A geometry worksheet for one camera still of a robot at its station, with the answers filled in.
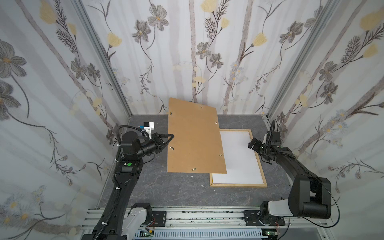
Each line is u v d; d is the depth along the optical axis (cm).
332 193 43
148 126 65
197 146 78
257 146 82
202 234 70
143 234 73
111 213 41
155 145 60
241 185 84
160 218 74
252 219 73
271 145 68
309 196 43
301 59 87
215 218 75
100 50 82
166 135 68
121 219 46
